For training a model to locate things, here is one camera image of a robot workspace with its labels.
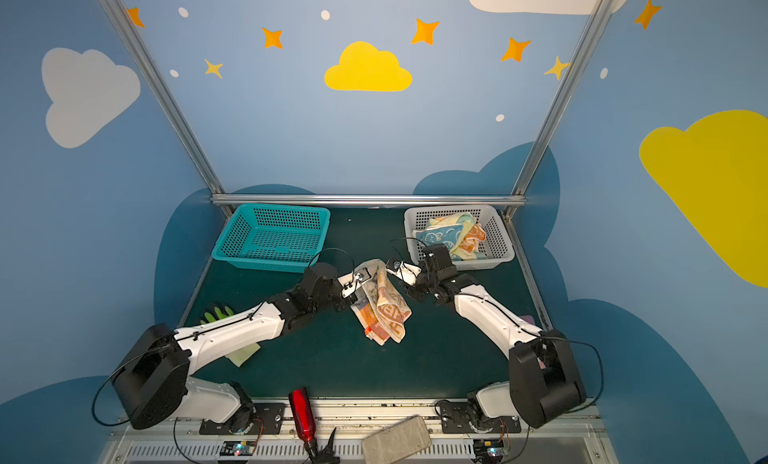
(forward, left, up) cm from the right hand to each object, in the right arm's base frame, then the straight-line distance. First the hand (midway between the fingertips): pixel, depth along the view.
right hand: (408, 272), depth 88 cm
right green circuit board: (-41, -20, -13) cm, 48 cm away
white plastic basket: (+18, -32, -9) cm, 38 cm away
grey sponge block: (-40, -1, -9) cm, 41 cm away
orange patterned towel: (+22, -24, -7) cm, 33 cm away
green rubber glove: (-13, +60, -10) cm, 63 cm away
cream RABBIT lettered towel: (-9, +8, -7) cm, 13 cm away
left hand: (-4, +14, +2) cm, 15 cm away
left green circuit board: (-45, +40, -13) cm, 61 cm away
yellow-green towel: (+27, -20, -4) cm, 34 cm away
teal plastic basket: (+22, +51, -13) cm, 57 cm away
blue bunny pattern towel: (+20, -10, -6) cm, 23 cm away
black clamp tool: (-45, +18, -12) cm, 50 cm away
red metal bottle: (-38, +25, -9) cm, 46 cm away
